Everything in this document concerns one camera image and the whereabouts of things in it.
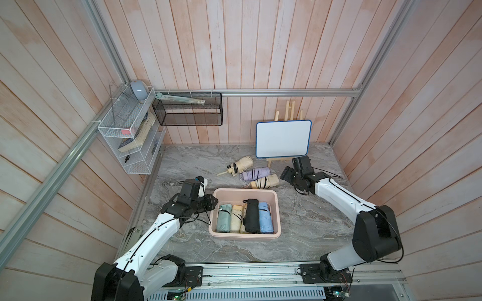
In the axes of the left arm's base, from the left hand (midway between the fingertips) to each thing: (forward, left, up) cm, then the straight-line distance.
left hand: (216, 203), depth 81 cm
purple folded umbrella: (+22, -17, -8) cm, 29 cm away
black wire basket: (+51, +27, +11) cm, 59 cm away
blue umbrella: (-6, -22, -6) cm, 23 cm away
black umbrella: (-5, -16, -4) cm, 17 cm away
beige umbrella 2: (+17, -24, -8) cm, 30 cm away
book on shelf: (+19, +39, +18) cm, 47 cm away
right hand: (+16, -34, 0) cm, 37 cm away
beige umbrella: (+27, -10, -8) cm, 30 cm away
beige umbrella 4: (+2, -13, -9) cm, 16 cm away
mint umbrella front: (-4, -3, -7) cm, 8 cm away
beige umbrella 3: (-4, -9, -8) cm, 13 cm away
